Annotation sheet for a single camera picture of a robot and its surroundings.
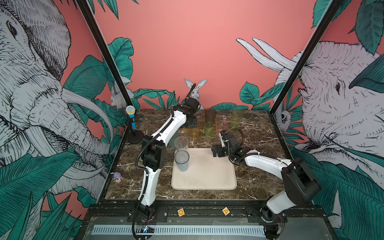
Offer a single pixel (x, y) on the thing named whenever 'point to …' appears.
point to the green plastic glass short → (209, 127)
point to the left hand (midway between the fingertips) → (191, 121)
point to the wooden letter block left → (181, 212)
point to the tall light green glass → (236, 116)
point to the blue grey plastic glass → (182, 160)
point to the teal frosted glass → (171, 143)
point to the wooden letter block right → (226, 211)
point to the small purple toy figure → (117, 176)
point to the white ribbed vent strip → (212, 230)
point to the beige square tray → (205, 172)
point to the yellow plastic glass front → (194, 132)
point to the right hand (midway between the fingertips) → (216, 145)
